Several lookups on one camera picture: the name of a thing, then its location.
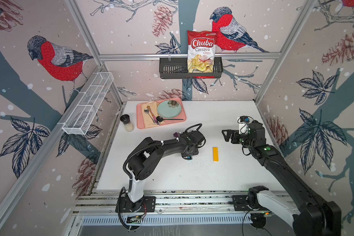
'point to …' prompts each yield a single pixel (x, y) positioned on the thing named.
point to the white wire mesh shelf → (86, 103)
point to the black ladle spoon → (160, 119)
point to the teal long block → (189, 157)
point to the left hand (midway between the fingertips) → (195, 150)
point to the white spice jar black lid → (128, 125)
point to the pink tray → (140, 122)
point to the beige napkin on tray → (148, 122)
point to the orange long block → (215, 154)
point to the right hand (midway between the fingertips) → (228, 129)
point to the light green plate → (169, 108)
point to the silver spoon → (146, 111)
